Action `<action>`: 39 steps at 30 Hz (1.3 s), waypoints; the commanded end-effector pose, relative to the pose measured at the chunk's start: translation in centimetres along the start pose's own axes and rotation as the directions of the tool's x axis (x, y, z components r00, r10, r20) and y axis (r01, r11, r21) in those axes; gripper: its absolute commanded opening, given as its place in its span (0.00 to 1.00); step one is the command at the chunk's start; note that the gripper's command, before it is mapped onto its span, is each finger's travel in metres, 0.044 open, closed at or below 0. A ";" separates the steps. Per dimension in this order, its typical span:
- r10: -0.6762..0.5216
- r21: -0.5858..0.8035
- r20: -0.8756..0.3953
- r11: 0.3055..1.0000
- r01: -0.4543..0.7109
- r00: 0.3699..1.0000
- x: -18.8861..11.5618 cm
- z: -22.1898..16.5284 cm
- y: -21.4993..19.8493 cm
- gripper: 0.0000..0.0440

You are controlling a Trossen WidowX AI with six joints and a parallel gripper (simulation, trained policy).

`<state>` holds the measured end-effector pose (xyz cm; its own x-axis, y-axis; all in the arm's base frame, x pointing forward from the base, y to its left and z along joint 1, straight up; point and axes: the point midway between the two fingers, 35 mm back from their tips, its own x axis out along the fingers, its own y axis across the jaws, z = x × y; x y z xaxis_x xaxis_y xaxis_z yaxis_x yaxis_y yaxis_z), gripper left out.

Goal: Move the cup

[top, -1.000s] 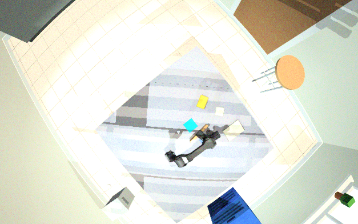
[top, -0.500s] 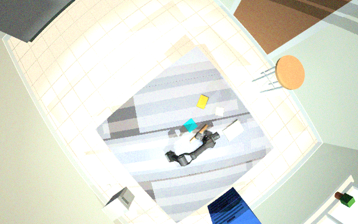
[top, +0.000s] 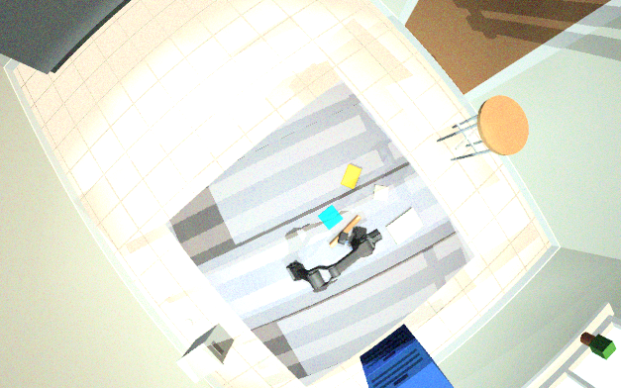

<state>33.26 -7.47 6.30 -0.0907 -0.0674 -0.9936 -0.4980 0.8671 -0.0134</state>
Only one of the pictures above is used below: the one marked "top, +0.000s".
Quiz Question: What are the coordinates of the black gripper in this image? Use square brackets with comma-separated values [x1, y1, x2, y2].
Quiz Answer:
[338, 232, 360, 247]

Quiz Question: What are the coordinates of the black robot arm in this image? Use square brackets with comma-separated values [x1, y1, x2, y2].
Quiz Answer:
[286, 226, 383, 289]

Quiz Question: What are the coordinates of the yellow block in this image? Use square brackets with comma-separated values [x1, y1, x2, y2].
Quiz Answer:
[341, 164, 361, 189]

